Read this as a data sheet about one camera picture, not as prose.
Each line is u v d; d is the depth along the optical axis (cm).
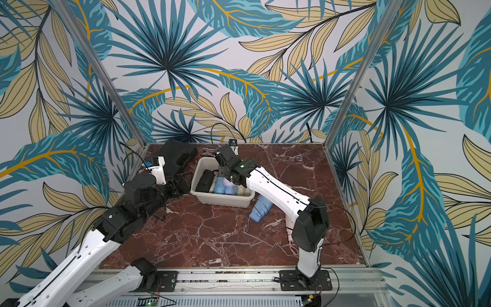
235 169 55
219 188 90
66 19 69
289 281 73
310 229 44
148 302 72
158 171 59
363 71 85
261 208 90
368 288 73
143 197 48
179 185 60
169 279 73
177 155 106
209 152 114
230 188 90
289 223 86
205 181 92
